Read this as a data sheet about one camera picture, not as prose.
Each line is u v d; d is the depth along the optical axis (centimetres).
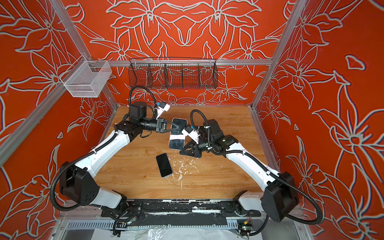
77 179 41
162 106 66
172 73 99
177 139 67
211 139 60
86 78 92
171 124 67
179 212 73
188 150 65
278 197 39
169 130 67
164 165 86
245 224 69
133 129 57
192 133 64
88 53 88
